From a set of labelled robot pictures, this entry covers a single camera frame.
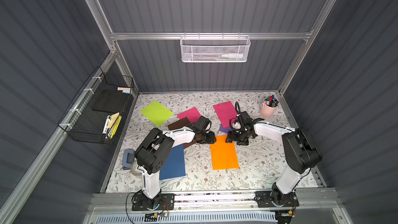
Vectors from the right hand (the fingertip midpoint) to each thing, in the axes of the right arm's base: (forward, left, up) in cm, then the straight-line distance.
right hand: (233, 141), depth 92 cm
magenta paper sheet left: (+20, +25, 0) cm, 32 cm away
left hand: (+1, +12, +1) cm, 12 cm away
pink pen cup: (+20, -24, +7) cm, 33 cm away
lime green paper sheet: (+23, +51, -1) cm, 56 cm away
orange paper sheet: (-6, +6, -3) cm, 9 cm away
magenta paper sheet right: (+25, +2, -3) cm, 25 cm away
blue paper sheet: (-14, +34, -2) cm, 37 cm away
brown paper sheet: (+16, +32, -3) cm, 36 cm away
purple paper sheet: (+9, +3, -1) cm, 9 cm away
